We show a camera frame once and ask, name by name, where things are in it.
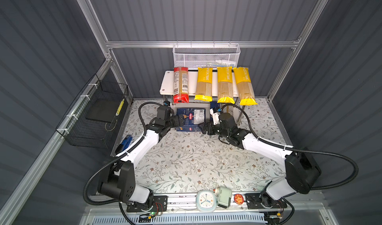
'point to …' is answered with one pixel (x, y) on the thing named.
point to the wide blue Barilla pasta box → (193, 117)
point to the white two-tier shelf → (167, 83)
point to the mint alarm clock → (206, 200)
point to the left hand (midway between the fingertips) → (177, 117)
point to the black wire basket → (92, 121)
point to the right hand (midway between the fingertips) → (204, 125)
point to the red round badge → (238, 198)
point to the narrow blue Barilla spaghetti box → (214, 104)
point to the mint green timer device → (224, 196)
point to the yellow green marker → (120, 107)
